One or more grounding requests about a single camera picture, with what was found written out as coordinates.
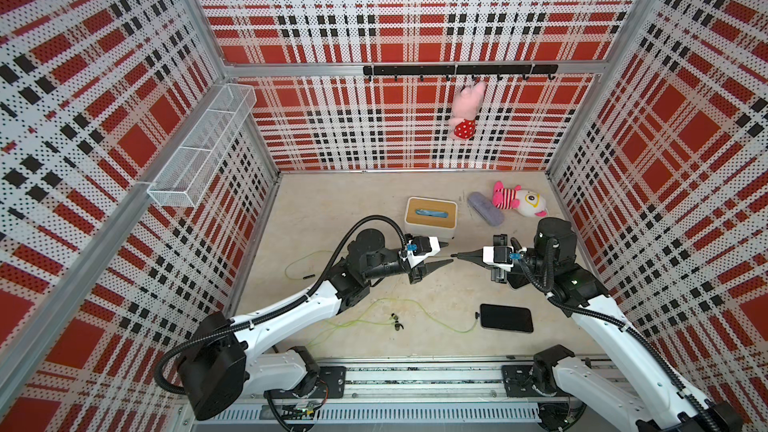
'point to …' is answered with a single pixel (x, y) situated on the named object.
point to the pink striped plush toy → (527, 203)
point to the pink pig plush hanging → (465, 107)
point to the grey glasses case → (485, 208)
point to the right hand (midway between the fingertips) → (464, 251)
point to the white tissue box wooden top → (431, 217)
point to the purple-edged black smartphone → (506, 318)
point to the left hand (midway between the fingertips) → (450, 249)
